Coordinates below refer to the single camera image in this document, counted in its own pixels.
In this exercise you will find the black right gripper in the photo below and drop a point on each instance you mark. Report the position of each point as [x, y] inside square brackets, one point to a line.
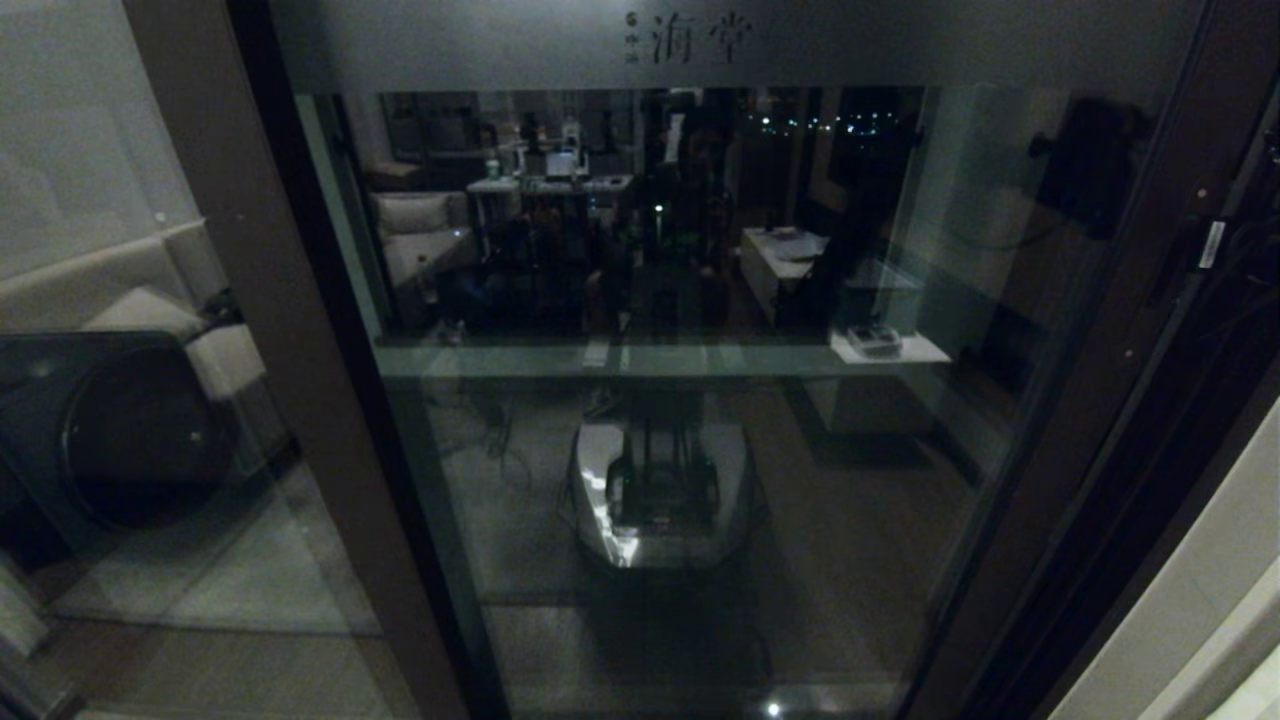
[1250, 230]

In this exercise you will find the brown framed sliding glass door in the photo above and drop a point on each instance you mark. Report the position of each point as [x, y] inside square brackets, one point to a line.
[600, 45]

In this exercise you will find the brown framed fixed glass panel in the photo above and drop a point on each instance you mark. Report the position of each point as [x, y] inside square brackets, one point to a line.
[205, 80]

